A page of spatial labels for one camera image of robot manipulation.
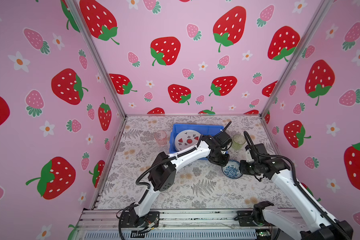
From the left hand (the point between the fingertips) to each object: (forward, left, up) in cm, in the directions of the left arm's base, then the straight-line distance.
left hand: (227, 165), depth 81 cm
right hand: (-1, -6, +1) cm, 6 cm away
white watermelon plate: (+23, +23, -7) cm, 33 cm away
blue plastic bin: (+31, +11, -6) cm, 33 cm away
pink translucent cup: (+28, +42, -11) cm, 52 cm away
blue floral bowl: (-1, -3, -3) cm, 5 cm away
